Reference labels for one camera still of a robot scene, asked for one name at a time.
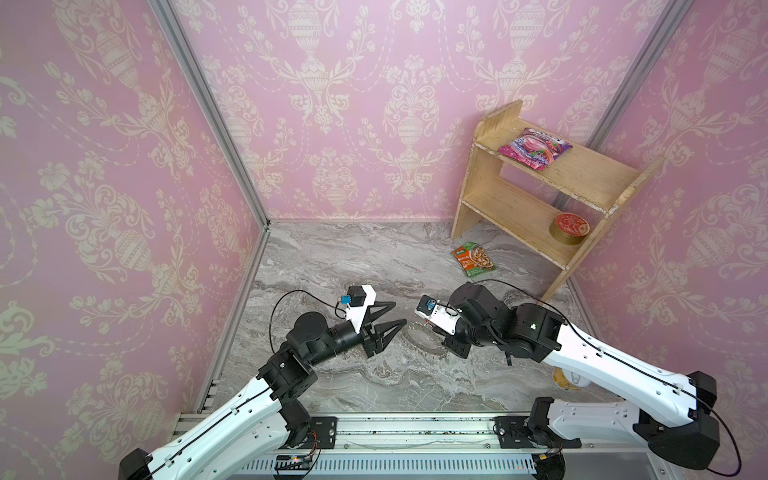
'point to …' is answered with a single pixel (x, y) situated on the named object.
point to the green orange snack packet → (474, 259)
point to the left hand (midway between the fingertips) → (400, 318)
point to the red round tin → (568, 228)
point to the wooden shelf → (558, 210)
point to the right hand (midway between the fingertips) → (438, 325)
